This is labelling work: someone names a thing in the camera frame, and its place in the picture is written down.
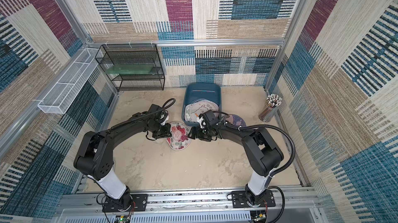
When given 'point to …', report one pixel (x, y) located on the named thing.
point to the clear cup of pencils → (270, 108)
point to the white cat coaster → (193, 110)
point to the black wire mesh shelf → (131, 54)
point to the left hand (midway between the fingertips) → (172, 134)
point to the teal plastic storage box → (199, 98)
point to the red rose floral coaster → (180, 140)
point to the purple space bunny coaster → (236, 120)
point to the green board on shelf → (130, 69)
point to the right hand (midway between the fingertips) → (195, 138)
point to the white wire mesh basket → (57, 100)
